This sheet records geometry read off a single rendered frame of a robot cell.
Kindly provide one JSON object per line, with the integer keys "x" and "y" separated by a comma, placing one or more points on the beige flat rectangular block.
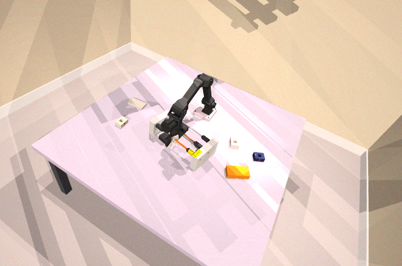
{"x": 137, "y": 103}

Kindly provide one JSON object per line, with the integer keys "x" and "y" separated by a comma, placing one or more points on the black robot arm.
{"x": 180, "y": 107}

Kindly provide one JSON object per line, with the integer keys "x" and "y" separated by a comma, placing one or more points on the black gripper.
{"x": 166, "y": 138}

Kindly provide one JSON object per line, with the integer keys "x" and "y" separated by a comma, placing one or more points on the orange rectangular block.
{"x": 240, "y": 172}

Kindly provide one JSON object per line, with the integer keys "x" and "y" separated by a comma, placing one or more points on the beige square block with square hole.
{"x": 121, "y": 122}

